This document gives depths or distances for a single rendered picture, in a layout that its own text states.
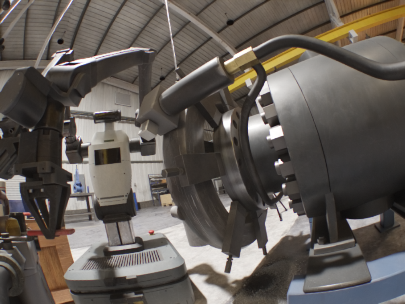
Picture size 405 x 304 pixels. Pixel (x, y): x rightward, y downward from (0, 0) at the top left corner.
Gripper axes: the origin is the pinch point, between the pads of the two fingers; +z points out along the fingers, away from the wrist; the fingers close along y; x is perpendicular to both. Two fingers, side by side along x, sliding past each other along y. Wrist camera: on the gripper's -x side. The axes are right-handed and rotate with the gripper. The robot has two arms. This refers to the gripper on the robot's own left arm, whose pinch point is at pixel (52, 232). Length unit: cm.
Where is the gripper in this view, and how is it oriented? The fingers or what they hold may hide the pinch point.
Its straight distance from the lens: 29.0
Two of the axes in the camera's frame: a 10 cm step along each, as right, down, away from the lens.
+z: 1.9, 9.6, -2.1
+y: 4.0, -2.7, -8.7
